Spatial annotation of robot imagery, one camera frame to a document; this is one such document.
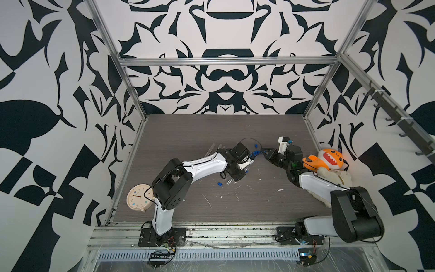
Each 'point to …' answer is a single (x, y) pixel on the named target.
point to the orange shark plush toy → (329, 158)
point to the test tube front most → (230, 181)
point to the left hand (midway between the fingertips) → (239, 170)
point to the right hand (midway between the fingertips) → (261, 147)
